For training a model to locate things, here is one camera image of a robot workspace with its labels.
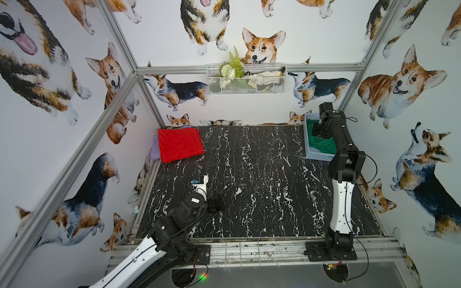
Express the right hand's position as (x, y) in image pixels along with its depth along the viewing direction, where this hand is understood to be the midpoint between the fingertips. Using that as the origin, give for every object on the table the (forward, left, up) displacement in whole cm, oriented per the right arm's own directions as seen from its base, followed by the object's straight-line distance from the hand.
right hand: (317, 130), depth 101 cm
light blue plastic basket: (-11, +4, -8) cm, 14 cm away
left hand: (-38, +51, +7) cm, 63 cm away
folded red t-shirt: (-4, +80, -4) cm, 81 cm away
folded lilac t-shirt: (-6, +95, -9) cm, 95 cm away
